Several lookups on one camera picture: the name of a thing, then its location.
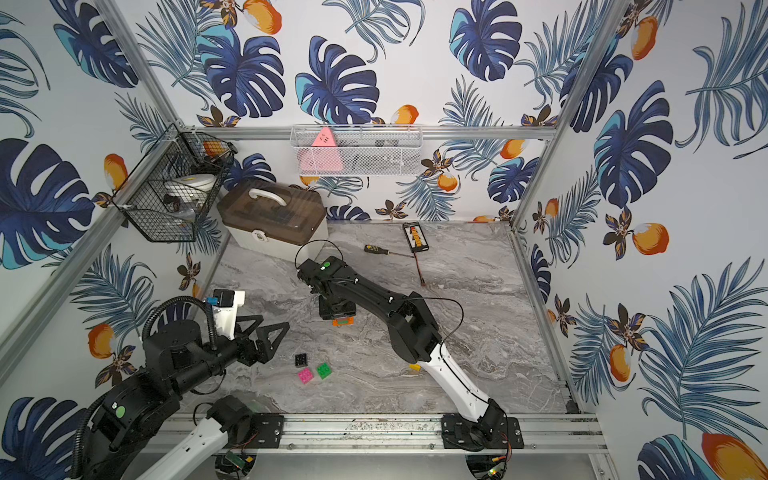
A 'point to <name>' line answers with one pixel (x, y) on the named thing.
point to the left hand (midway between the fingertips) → (273, 318)
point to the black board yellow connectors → (416, 237)
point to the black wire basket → (163, 217)
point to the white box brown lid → (279, 218)
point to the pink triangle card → (322, 156)
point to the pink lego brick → (306, 375)
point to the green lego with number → (324, 371)
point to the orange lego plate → (350, 320)
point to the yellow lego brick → (415, 367)
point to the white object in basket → (194, 187)
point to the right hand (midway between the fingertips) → (338, 314)
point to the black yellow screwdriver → (378, 250)
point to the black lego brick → (301, 360)
